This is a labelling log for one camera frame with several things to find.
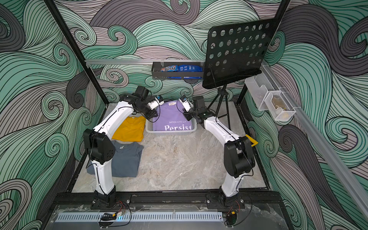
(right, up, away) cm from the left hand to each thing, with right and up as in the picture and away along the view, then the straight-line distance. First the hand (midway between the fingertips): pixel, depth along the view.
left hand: (156, 111), depth 89 cm
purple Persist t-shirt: (+8, -4, +5) cm, 10 cm away
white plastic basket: (-6, -12, +6) cm, 15 cm away
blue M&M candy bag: (+16, +29, +4) cm, 33 cm away
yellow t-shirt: (-20, -12, +11) cm, 26 cm away
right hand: (+21, +2, +2) cm, 21 cm away
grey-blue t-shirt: (-17, -30, -5) cm, 35 cm away
